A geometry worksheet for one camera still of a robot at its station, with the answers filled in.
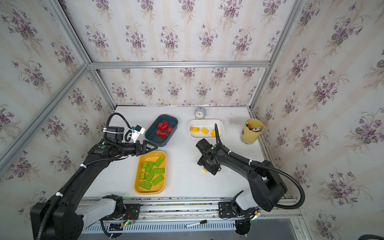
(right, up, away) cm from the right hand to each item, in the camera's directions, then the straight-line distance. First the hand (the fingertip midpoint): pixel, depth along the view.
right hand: (202, 168), depth 84 cm
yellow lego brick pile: (+1, +2, -7) cm, 8 cm away
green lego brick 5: (-31, -9, -3) cm, 33 cm away
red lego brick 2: (-22, +21, +20) cm, 36 cm away
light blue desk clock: (0, +33, +23) cm, 40 cm away
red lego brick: (-26, +17, +16) cm, 35 cm away
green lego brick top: (-25, -2, 0) cm, 25 cm away
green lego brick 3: (-30, -4, 0) cm, 30 cm away
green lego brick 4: (-25, -7, -1) cm, 26 cm away
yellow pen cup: (+33, +22, +10) cm, 41 cm away
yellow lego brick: (+3, +20, +20) cm, 28 cm away
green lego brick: (-31, 0, +4) cm, 31 cm away
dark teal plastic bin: (-28, +21, +20) cm, 40 cm away
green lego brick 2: (-26, +2, +6) cm, 27 cm away
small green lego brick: (-34, +1, +3) cm, 34 cm away
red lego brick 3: (-28, +24, +20) cm, 42 cm away
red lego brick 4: (-25, +24, +20) cm, 40 cm away
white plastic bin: (+4, +22, +23) cm, 32 cm away
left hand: (-25, +14, -10) cm, 31 cm away
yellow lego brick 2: (+9, +18, +20) cm, 29 cm away
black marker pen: (-2, -22, -14) cm, 26 cm away
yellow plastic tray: (-31, +5, +7) cm, 32 cm away
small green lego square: (-34, -4, -2) cm, 34 cm away
